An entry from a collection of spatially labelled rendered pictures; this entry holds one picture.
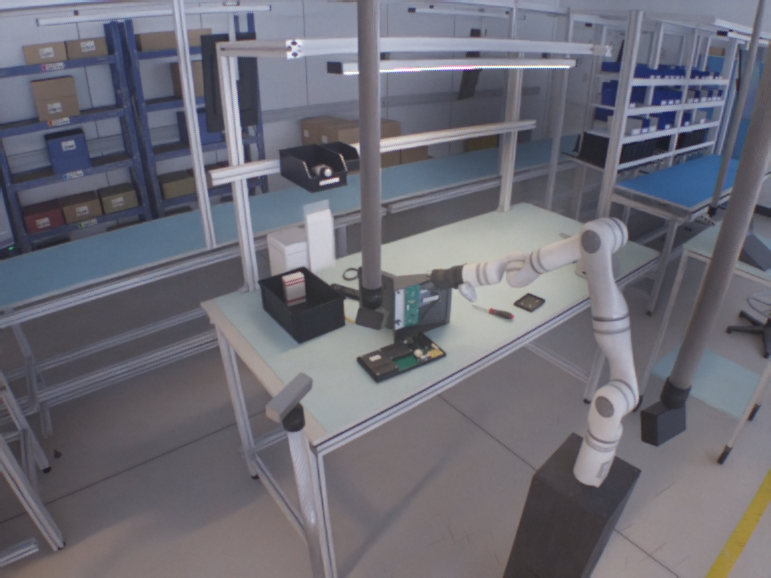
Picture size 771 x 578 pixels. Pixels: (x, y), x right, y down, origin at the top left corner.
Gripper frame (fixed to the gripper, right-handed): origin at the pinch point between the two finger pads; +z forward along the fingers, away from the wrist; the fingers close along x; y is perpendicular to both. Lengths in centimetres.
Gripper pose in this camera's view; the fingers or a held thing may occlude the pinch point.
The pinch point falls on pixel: (419, 288)
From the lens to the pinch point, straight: 161.1
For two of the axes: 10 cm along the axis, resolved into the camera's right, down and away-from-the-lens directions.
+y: 2.0, -9.0, 3.9
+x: -5.9, -4.3, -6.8
